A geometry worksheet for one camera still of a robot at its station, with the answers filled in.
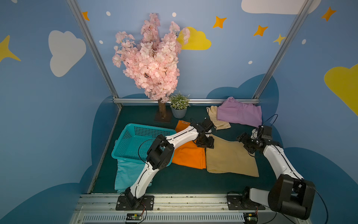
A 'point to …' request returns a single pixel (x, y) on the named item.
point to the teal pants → (127, 171)
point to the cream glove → (219, 124)
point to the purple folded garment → (232, 110)
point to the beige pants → (230, 157)
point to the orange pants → (189, 154)
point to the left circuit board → (131, 216)
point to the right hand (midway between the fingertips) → (242, 139)
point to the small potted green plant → (179, 103)
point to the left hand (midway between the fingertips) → (211, 145)
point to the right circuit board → (251, 218)
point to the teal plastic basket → (134, 141)
